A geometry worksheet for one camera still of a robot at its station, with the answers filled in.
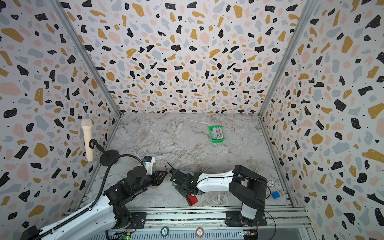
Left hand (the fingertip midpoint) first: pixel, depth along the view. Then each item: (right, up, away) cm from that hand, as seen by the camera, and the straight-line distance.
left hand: (170, 172), depth 78 cm
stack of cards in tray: (+27, +19, +28) cm, 43 cm away
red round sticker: (+15, -26, -8) cm, 31 cm away
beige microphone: (-40, +25, -4) cm, 48 cm away
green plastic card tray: (+27, +14, +27) cm, 41 cm away
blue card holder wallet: (+1, -9, +6) cm, 10 cm away
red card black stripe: (+11, -15, +2) cm, 19 cm away
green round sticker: (-1, -26, -7) cm, 27 cm away
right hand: (+6, -9, +7) cm, 13 cm away
